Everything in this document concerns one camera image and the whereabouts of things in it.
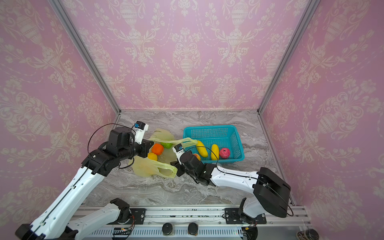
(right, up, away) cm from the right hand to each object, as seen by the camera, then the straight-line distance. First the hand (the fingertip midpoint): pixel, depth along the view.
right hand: (174, 161), depth 79 cm
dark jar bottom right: (+59, -26, -18) cm, 66 cm away
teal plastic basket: (+30, +7, +24) cm, 39 cm away
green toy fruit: (-7, +6, +17) cm, 19 cm away
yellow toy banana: (+24, +2, +15) cm, 28 cm away
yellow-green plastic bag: (-2, +2, -15) cm, 15 cm away
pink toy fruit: (+29, +2, +11) cm, 31 cm away
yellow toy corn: (+16, +4, +13) cm, 21 cm away
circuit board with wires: (-25, -33, -6) cm, 42 cm away
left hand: (-8, +11, -8) cm, 16 cm away
